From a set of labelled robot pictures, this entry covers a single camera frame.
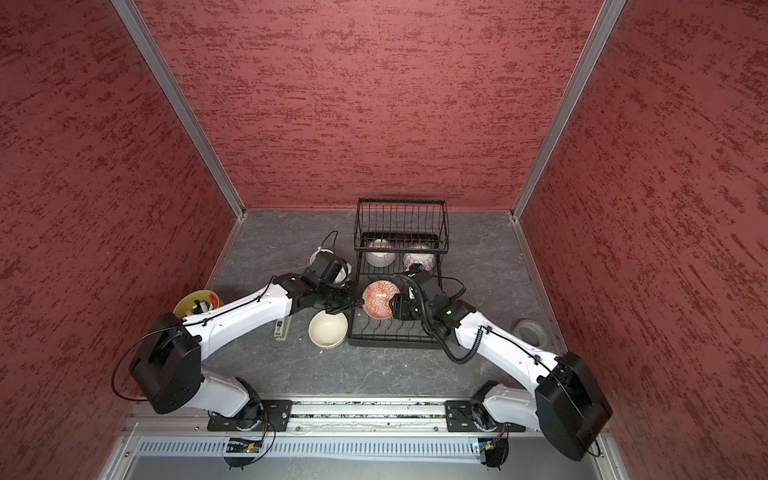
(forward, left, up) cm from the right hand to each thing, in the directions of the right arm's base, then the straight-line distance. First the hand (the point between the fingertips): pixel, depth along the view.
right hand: (396, 309), depth 83 cm
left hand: (0, +9, +1) cm, 9 cm away
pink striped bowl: (+21, +5, -4) cm, 22 cm away
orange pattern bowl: (+5, +6, -2) cm, 8 cm away
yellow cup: (+2, +58, +3) cm, 59 cm away
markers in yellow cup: (+2, +55, +1) cm, 55 cm away
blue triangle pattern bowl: (+20, -11, -4) cm, 24 cm away
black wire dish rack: (+34, +1, -7) cm, 34 cm away
